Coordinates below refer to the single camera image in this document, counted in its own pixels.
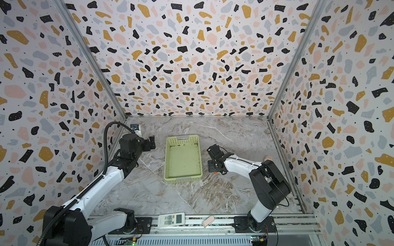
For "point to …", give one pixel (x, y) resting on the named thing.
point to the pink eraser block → (208, 221)
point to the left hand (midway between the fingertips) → (146, 136)
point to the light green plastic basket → (182, 159)
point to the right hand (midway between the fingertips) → (215, 166)
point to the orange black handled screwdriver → (215, 172)
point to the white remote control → (171, 219)
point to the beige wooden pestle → (268, 157)
